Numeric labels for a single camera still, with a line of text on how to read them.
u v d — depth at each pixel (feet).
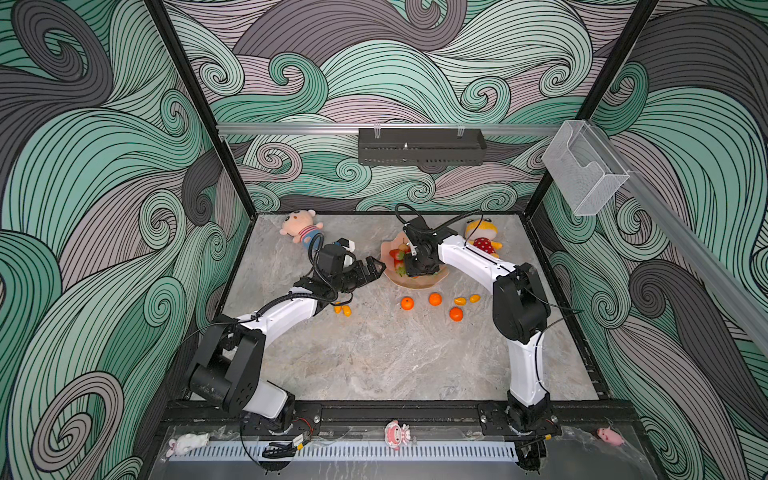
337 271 2.29
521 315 1.72
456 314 2.95
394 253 3.32
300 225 3.51
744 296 1.70
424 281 3.18
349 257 2.33
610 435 2.28
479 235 3.50
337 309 3.03
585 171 2.53
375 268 2.53
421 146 3.10
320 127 5.63
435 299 3.11
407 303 3.03
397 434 2.24
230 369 1.40
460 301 3.11
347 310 3.02
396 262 3.31
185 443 2.23
